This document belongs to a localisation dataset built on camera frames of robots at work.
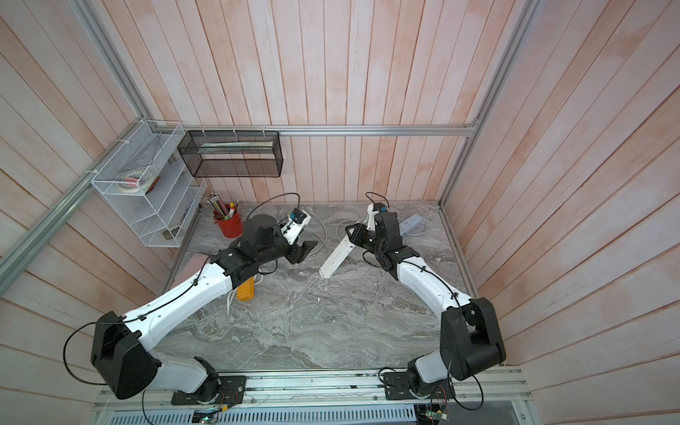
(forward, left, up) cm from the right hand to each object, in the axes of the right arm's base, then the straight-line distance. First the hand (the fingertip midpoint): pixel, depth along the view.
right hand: (346, 227), depth 85 cm
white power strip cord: (+15, +9, -21) cm, 27 cm away
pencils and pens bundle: (+15, +50, -2) cm, 52 cm away
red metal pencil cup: (+14, +48, -18) cm, 53 cm away
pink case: (-5, +58, -17) cm, 61 cm away
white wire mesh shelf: (-3, +56, +9) cm, 57 cm away
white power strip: (-9, +3, -5) cm, 10 cm away
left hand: (-8, +11, +3) cm, 14 cm away
